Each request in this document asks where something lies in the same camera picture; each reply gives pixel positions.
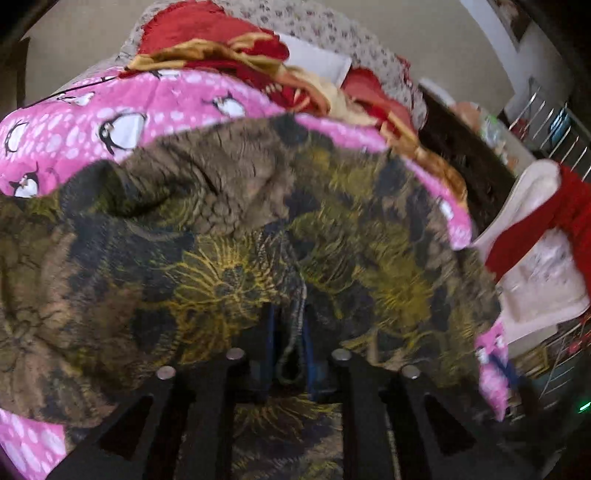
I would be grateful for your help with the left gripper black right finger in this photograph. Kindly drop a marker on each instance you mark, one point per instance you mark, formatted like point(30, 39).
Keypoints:
point(399, 425)

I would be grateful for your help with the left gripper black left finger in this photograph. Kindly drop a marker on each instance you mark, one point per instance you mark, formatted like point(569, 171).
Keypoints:
point(178, 425)

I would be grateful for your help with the brown yellow floral garment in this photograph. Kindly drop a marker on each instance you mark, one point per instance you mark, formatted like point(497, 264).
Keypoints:
point(231, 239)

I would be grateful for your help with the white red hanging garment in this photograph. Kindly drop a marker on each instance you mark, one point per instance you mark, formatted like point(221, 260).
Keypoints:
point(547, 197)

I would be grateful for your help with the dark wooden bedside cabinet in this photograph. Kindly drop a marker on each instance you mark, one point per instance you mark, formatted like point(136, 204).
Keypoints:
point(488, 180)

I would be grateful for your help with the pink penguin bedspread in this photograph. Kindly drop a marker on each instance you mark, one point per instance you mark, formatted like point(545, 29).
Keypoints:
point(152, 101)

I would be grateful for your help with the metal drying rack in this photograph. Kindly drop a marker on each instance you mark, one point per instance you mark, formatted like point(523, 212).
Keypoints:
point(548, 127)

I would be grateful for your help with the white pillow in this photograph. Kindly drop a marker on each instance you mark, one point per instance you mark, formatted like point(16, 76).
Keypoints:
point(324, 63)

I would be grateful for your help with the floral grey pillow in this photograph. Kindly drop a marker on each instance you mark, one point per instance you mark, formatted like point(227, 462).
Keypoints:
point(328, 29)

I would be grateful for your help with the red gold blanket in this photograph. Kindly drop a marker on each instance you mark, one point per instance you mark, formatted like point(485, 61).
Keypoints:
point(200, 35)

